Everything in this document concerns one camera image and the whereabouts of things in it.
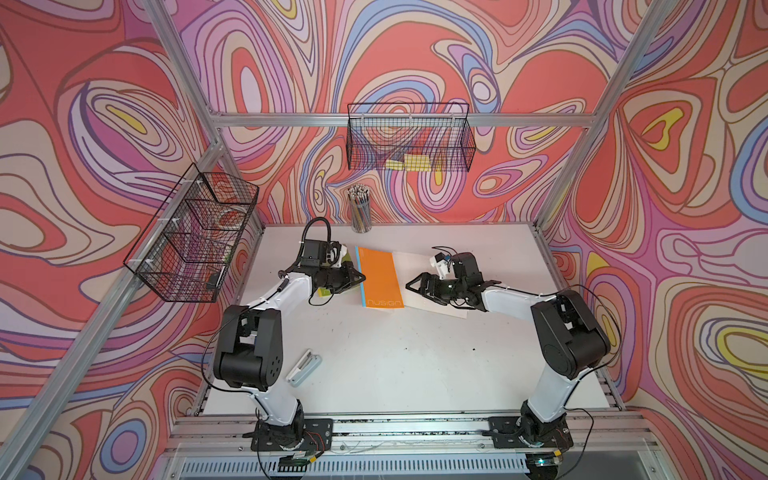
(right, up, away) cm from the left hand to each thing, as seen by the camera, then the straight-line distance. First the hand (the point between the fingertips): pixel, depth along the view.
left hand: (367, 278), depth 89 cm
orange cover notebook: (+4, -3, +1) cm, 5 cm away
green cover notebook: (-6, +6, -1) cm, 9 cm away
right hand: (+15, -6, +2) cm, 16 cm away
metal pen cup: (-4, +25, +19) cm, 32 cm away
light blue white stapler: (-16, -24, -5) cm, 30 cm away
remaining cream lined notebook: (+14, +3, +18) cm, 23 cm away
